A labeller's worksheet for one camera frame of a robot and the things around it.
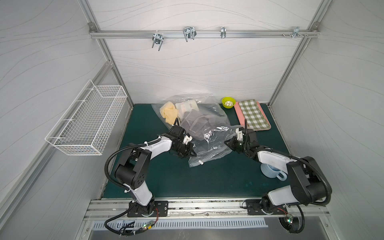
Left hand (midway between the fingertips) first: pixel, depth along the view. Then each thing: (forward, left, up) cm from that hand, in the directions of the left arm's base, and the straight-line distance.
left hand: (197, 155), depth 86 cm
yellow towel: (+37, +22, -2) cm, 43 cm away
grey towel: (+20, -1, +5) cm, 21 cm away
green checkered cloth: (+33, -44, -6) cm, 55 cm away
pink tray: (+38, -34, -7) cm, 51 cm away
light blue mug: (-8, -41, -1) cm, 42 cm away
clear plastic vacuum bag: (+5, -9, 0) cm, 10 cm away
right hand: (+10, -17, +2) cm, 20 cm away
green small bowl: (+49, -25, -3) cm, 55 cm away
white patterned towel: (+41, +11, -2) cm, 42 cm away
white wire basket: (0, +52, +25) cm, 58 cm away
